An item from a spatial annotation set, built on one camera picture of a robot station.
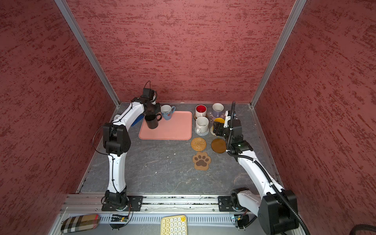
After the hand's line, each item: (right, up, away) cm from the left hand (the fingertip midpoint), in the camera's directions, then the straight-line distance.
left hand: (158, 112), depth 101 cm
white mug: (+31, -9, +2) cm, 32 cm away
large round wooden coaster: (+42, -23, -3) cm, 48 cm away
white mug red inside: (+30, +1, +8) cm, 32 cm away
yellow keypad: (+16, -54, -34) cm, 66 cm away
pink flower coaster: (+38, -4, +12) cm, 41 cm away
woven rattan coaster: (+28, -22, -3) cm, 36 cm away
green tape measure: (-33, -3, +6) cm, 34 cm away
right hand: (+38, -8, -18) cm, 43 cm away
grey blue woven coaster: (+31, -16, 0) cm, 35 cm away
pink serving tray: (+14, -12, +6) cm, 19 cm away
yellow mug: (+43, -6, -2) cm, 43 cm away
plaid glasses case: (-29, -53, -34) cm, 69 cm away
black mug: (-4, -6, -3) cm, 7 cm away
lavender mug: (+44, +3, +11) cm, 45 cm away
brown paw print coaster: (+30, -31, -11) cm, 45 cm away
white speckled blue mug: (+5, +1, +3) cm, 6 cm away
